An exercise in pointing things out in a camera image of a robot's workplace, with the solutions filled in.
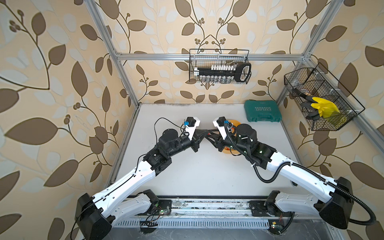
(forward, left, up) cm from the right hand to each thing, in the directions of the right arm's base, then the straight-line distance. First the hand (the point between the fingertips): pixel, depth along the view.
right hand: (207, 133), depth 70 cm
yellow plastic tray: (+24, -22, -24) cm, 41 cm away
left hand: (-2, +1, +5) cm, 6 cm away
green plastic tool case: (+35, -46, -24) cm, 63 cm away
